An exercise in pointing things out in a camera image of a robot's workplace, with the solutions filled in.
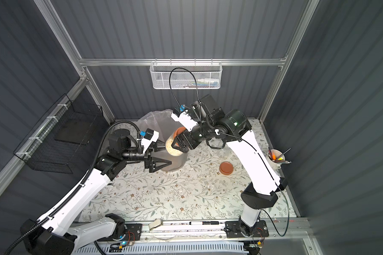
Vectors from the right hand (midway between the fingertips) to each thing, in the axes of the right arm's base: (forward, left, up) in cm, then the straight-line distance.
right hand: (182, 139), depth 59 cm
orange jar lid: (+9, -23, -39) cm, 46 cm away
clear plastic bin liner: (+26, +14, -17) cm, 34 cm away
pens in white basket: (+46, -8, -5) cm, 47 cm away
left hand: (-4, +5, -7) cm, 9 cm away
